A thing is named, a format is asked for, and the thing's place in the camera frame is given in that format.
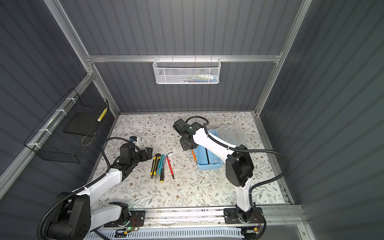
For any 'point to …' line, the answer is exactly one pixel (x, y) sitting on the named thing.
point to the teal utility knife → (160, 165)
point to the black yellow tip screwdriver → (162, 176)
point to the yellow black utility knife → (156, 160)
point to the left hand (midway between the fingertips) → (144, 150)
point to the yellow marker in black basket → (102, 114)
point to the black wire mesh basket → (60, 136)
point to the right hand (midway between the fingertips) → (190, 146)
